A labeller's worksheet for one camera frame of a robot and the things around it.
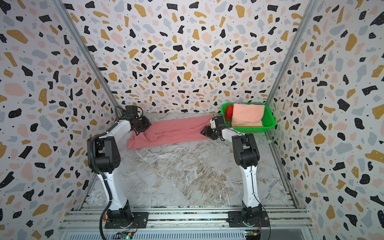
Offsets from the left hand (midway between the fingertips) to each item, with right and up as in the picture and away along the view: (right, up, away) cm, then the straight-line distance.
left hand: (151, 121), depth 100 cm
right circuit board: (+58, -56, -28) cm, 86 cm away
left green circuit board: (-3, -55, -30) cm, 63 cm away
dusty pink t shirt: (+11, -8, +10) cm, 17 cm away
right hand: (+34, -6, +5) cm, 34 cm away
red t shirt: (+53, +6, +9) cm, 54 cm away
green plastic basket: (+84, +3, +11) cm, 84 cm away
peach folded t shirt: (+65, +4, +5) cm, 65 cm away
